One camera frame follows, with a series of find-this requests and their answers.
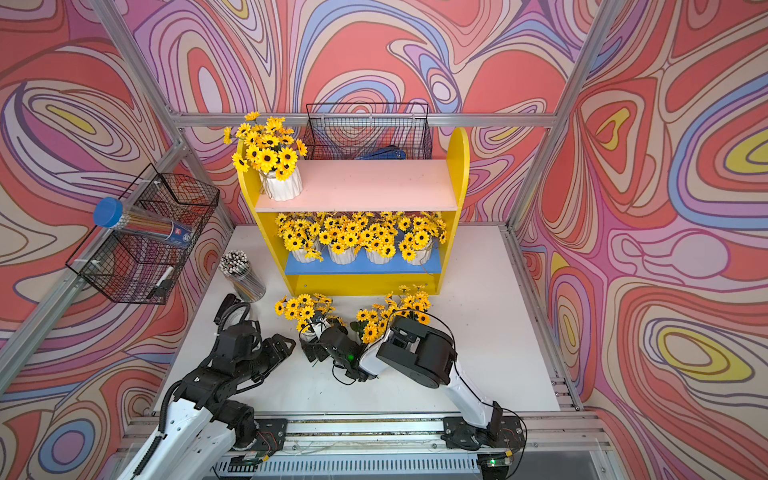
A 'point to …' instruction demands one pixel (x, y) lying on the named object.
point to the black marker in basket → (163, 285)
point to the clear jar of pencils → (236, 267)
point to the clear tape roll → (229, 300)
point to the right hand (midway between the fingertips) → (316, 337)
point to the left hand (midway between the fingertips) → (293, 349)
